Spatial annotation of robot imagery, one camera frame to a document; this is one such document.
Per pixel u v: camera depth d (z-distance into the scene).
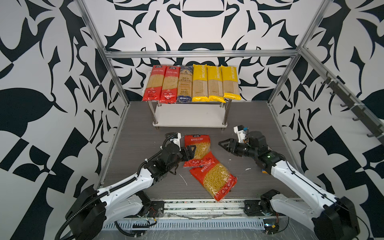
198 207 0.76
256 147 0.60
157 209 0.74
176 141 0.73
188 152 0.71
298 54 0.90
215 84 0.79
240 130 0.73
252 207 0.75
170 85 0.77
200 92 0.74
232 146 0.70
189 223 0.71
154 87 0.76
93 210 0.40
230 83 0.79
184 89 0.75
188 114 1.05
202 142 0.94
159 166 0.62
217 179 0.81
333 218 0.39
